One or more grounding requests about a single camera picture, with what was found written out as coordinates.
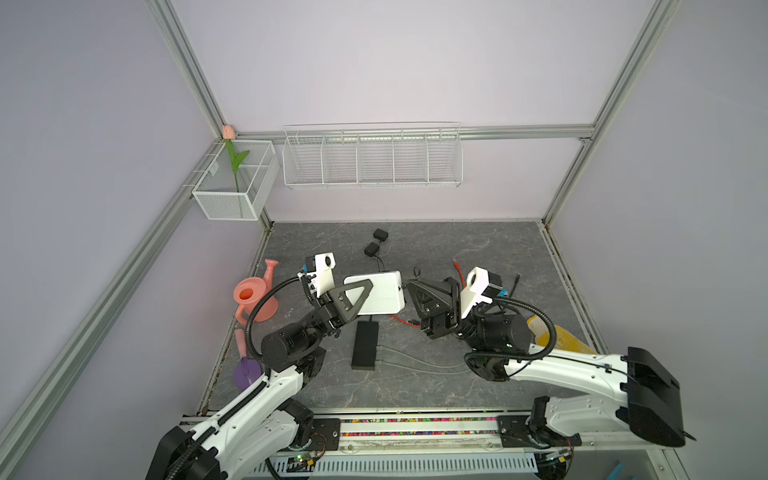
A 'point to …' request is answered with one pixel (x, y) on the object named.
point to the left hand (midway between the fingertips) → (376, 296)
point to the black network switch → (364, 347)
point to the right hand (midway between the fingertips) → (410, 287)
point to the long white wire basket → (373, 155)
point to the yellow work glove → (564, 341)
